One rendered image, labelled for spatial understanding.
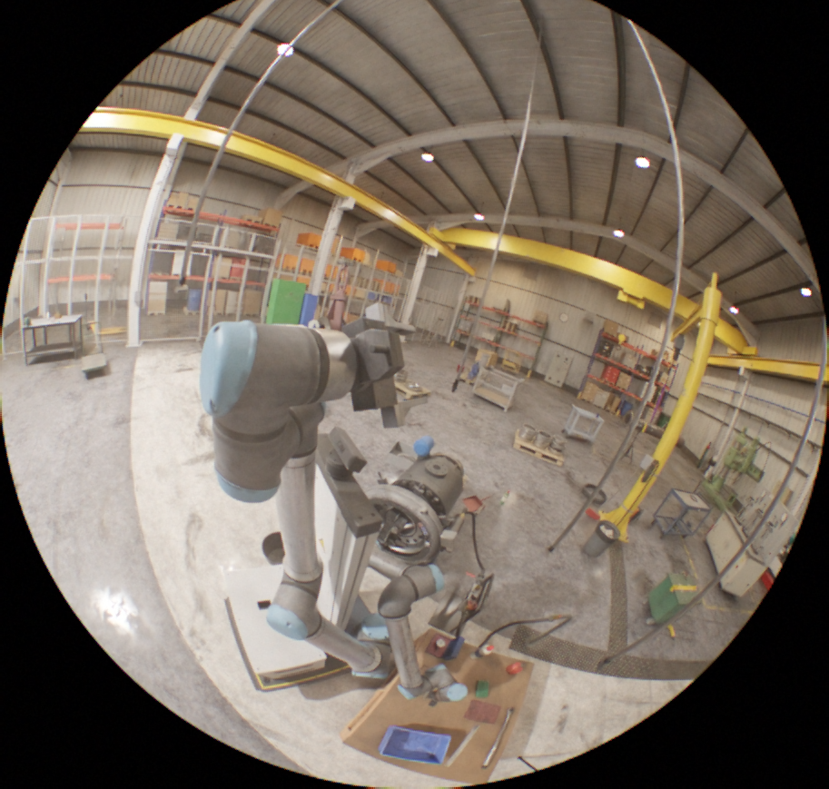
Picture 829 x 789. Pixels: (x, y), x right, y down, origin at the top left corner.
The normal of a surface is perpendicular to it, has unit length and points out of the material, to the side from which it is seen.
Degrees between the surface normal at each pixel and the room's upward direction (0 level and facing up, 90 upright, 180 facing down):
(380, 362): 87
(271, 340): 34
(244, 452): 92
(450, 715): 0
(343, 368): 73
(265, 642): 0
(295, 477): 88
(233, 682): 0
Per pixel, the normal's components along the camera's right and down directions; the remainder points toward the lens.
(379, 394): 0.82, -0.18
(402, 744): 0.27, -0.92
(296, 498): 0.49, 0.34
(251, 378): 0.82, 0.23
